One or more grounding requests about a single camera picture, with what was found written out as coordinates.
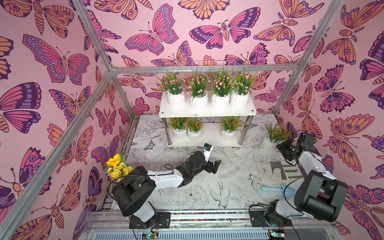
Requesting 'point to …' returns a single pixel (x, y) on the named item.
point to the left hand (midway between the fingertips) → (216, 157)
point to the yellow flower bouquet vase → (116, 168)
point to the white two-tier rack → (211, 133)
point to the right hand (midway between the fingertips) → (281, 146)
